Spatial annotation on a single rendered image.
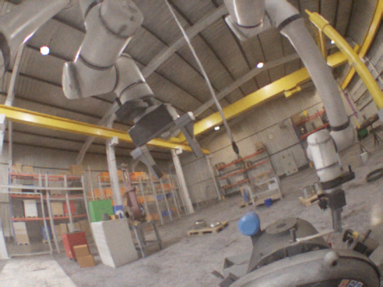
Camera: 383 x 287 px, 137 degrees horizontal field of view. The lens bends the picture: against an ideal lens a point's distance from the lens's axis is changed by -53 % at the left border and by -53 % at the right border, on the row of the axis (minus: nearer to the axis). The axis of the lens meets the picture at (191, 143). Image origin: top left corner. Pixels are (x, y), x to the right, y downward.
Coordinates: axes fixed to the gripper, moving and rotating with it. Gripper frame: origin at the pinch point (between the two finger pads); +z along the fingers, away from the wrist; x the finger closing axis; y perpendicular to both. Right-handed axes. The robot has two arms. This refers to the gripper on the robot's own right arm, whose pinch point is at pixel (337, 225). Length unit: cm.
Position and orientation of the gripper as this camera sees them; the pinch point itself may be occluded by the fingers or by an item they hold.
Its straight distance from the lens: 65.9
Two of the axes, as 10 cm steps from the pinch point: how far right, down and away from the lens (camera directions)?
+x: -5.5, -1.3, -8.3
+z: 2.1, 9.4, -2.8
